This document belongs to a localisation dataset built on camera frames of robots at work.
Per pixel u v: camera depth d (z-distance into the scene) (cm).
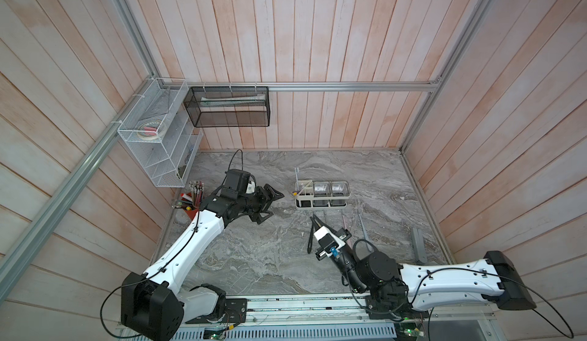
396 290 49
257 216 71
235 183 61
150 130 74
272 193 70
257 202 68
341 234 53
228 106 104
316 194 96
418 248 86
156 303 38
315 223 58
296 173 113
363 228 92
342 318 73
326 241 47
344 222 93
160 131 73
